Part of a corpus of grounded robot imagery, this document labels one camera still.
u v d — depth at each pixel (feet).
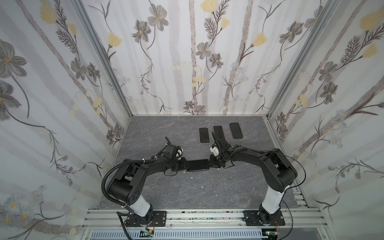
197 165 3.30
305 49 2.73
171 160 2.51
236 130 3.66
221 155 2.46
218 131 3.63
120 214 2.13
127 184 1.48
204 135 3.72
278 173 1.61
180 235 2.30
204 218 2.48
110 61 2.93
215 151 2.90
